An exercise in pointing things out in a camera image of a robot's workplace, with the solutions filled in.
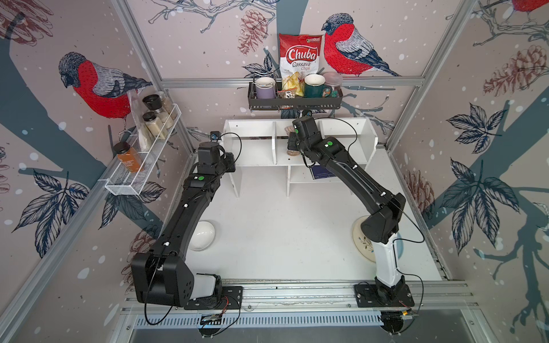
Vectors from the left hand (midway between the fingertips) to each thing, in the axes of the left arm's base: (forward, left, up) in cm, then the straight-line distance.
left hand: (232, 150), depth 81 cm
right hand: (+6, -23, +2) cm, 24 cm away
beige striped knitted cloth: (-3, -23, +1) cm, 23 cm away
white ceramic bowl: (-24, +13, -26) cm, 38 cm away
